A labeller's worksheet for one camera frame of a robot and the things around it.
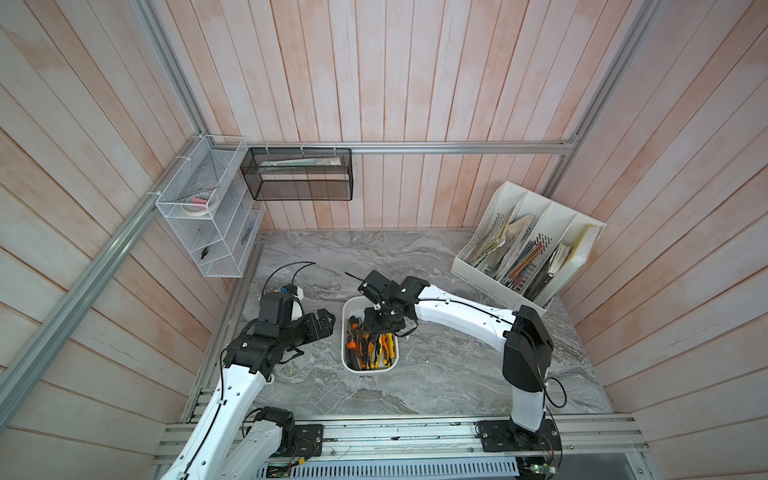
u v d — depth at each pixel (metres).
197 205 0.73
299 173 1.01
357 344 0.84
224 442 0.42
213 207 0.73
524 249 1.03
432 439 0.75
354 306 0.91
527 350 0.48
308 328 0.66
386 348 0.86
